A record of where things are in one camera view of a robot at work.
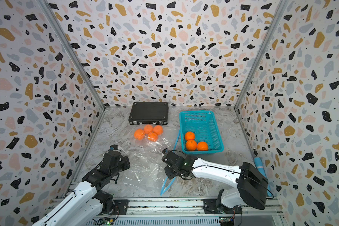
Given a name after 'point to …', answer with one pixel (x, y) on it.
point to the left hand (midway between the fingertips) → (131, 159)
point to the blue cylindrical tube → (259, 163)
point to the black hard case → (149, 113)
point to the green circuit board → (106, 221)
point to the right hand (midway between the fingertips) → (168, 170)
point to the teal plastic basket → (203, 124)
